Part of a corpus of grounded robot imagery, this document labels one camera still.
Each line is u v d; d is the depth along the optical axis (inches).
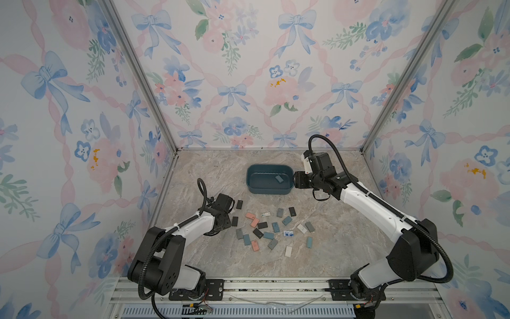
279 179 41.8
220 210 28.0
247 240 33.9
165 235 17.7
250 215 36.5
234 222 36.1
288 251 32.9
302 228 35.0
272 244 33.5
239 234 34.7
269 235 34.7
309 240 33.7
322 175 24.8
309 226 35.5
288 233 34.6
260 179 42.3
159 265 16.8
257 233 34.6
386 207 19.0
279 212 37.3
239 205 38.0
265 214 36.6
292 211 37.3
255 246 33.0
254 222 35.6
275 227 35.5
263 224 35.6
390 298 28.8
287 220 36.4
